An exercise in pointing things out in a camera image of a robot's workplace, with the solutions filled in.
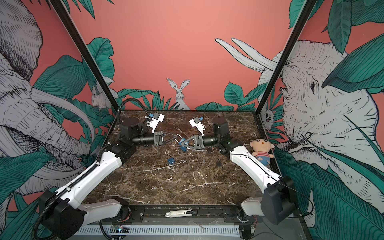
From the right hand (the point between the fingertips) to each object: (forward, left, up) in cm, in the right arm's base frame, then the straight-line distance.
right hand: (182, 146), depth 64 cm
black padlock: (+7, -20, -32) cm, 38 cm away
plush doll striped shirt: (+13, -46, -24) cm, 53 cm away
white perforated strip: (-28, -12, -31) cm, 44 cm away
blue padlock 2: (+8, +10, -31) cm, 33 cm away
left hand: (+3, +3, +2) cm, 5 cm away
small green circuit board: (-28, +29, -31) cm, 51 cm away
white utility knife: (-21, +2, -31) cm, 37 cm away
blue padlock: (0, 0, -2) cm, 2 cm away
